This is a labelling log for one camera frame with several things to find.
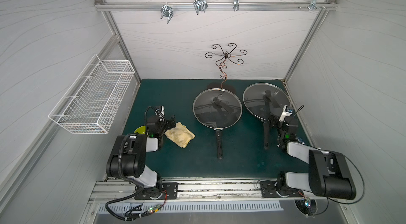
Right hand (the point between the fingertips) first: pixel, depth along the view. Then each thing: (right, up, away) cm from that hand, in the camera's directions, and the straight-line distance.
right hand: (279, 113), depth 90 cm
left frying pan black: (-36, -10, -6) cm, 38 cm away
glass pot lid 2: (-6, +8, +6) cm, 12 cm away
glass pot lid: (-36, +3, +3) cm, 36 cm away
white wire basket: (-93, +7, -21) cm, 95 cm away
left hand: (-67, -2, +4) cm, 67 cm away
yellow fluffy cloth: (-57, -12, -1) cm, 59 cm away
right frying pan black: (-8, -6, 0) cm, 10 cm away
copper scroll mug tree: (-31, +34, +1) cm, 46 cm away
